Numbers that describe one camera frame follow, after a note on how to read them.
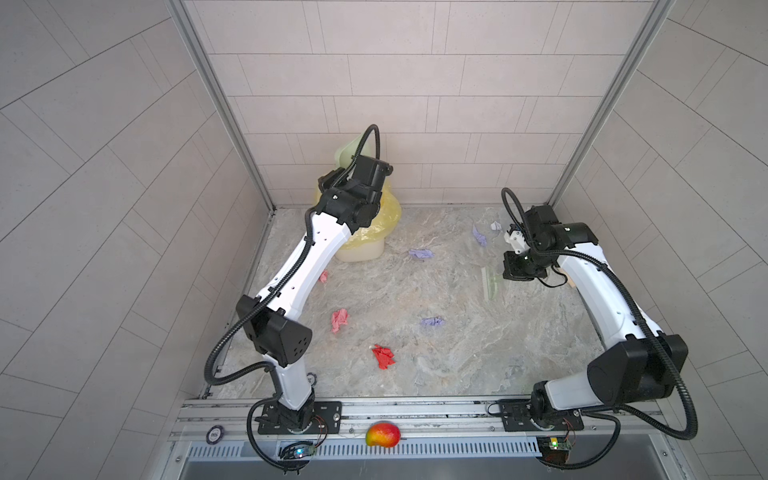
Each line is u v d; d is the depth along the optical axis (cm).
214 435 68
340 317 86
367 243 85
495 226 108
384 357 79
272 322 42
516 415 72
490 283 84
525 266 66
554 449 68
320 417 70
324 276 94
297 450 65
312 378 77
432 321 86
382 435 66
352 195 54
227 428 70
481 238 106
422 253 102
